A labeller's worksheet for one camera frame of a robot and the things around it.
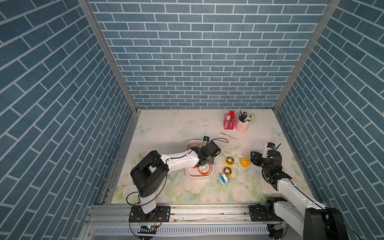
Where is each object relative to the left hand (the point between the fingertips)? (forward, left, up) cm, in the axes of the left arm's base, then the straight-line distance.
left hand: (209, 157), depth 90 cm
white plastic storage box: (-8, +10, -3) cm, 13 cm away
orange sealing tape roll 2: (-7, +3, -2) cm, 8 cm away
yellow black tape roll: (-1, -13, -3) cm, 14 cm away
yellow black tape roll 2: (-2, -22, -3) cm, 23 cm away
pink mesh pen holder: (+29, -16, +2) cm, 33 cm away
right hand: (+1, -28, +3) cm, 28 cm away
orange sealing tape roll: (+8, +9, +1) cm, 12 cm away
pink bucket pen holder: (+22, -23, +5) cm, 32 cm away
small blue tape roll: (-13, -8, 0) cm, 15 cm away
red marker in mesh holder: (+30, -17, +7) cm, 36 cm away
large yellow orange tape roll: (-7, -11, -4) cm, 13 cm away
